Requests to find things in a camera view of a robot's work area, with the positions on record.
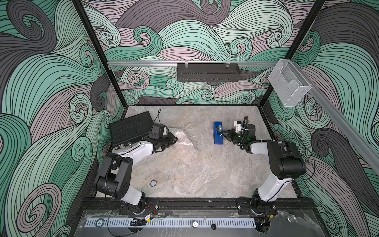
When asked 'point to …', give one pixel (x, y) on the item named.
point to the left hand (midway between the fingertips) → (176, 138)
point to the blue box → (218, 139)
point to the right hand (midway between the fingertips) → (219, 132)
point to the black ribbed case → (130, 129)
